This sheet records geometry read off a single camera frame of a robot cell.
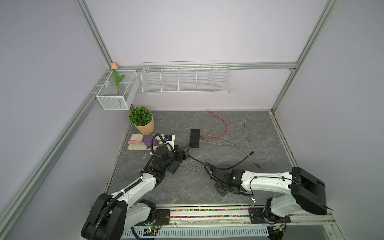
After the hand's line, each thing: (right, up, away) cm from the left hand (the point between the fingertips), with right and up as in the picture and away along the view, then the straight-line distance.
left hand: (184, 147), depth 84 cm
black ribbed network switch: (+5, +3, +19) cm, 20 cm away
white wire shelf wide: (0, +44, +13) cm, 46 cm away
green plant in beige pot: (-29, +17, +13) cm, 36 cm away
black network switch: (-7, -12, +5) cm, 15 cm away
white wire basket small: (-40, +33, +5) cm, 53 cm away
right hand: (+20, -22, 0) cm, 30 cm away
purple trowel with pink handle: (-28, +1, +18) cm, 33 cm away
